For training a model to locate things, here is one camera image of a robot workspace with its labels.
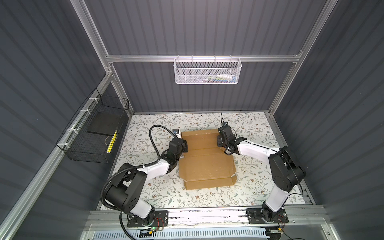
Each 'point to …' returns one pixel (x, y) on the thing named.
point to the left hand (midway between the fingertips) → (183, 139)
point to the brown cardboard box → (205, 165)
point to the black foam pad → (106, 123)
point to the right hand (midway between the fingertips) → (223, 138)
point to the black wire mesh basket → (91, 136)
